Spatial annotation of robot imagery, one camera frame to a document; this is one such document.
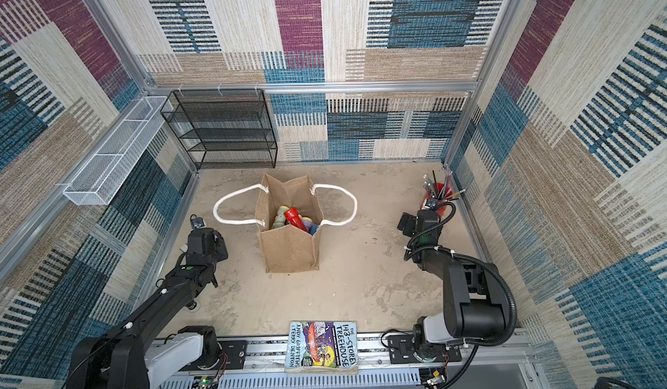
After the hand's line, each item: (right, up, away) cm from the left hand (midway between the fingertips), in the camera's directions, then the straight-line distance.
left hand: (212, 242), depth 87 cm
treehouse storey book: (+37, -26, -15) cm, 48 cm away
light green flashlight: (+21, +8, +6) cm, 24 cm away
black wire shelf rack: (-6, +43, +22) cm, 49 cm away
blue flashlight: (+34, +7, -13) cm, 37 cm away
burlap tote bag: (+26, -1, -6) cm, 26 cm away
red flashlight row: (+27, +8, 0) cm, 28 cm away
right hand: (+71, +6, +7) cm, 72 cm away
